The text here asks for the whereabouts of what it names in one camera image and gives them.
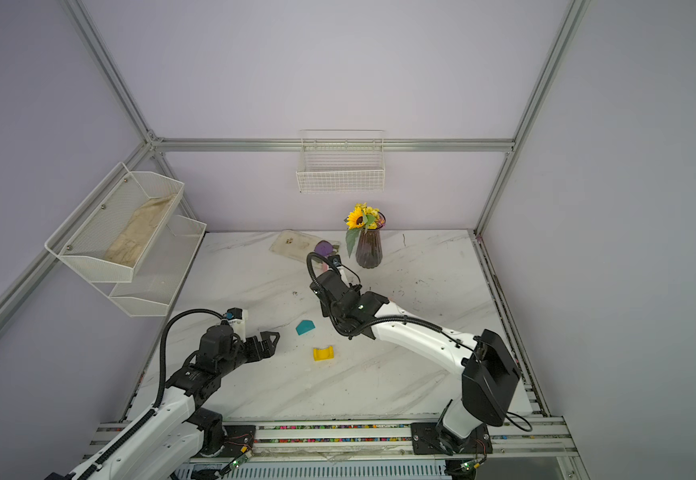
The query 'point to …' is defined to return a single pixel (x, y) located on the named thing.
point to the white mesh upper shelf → (115, 228)
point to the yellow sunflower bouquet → (360, 217)
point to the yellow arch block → (324, 354)
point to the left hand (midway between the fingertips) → (265, 339)
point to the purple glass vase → (369, 248)
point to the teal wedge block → (304, 326)
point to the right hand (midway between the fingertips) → (330, 290)
